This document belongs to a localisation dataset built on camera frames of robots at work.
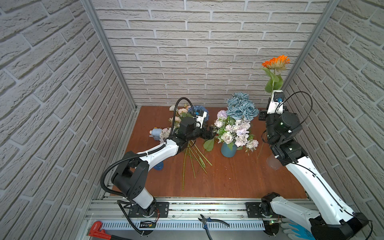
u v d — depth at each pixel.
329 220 0.39
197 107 1.06
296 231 0.67
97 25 0.75
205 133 0.71
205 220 0.70
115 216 0.72
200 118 0.73
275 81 0.58
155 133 0.94
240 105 0.71
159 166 0.86
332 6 0.69
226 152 0.88
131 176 0.44
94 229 0.67
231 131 0.70
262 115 0.58
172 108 1.17
